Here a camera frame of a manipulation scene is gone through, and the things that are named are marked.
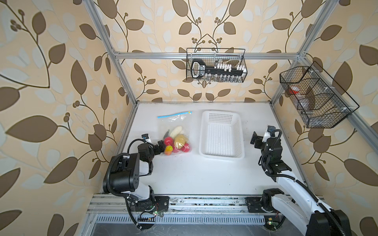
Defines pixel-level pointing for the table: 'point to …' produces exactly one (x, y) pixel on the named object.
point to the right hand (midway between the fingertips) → (264, 136)
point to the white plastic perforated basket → (221, 135)
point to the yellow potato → (179, 140)
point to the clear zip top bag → (170, 121)
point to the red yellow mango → (168, 150)
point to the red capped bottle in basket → (294, 90)
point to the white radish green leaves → (175, 131)
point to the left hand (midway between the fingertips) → (155, 141)
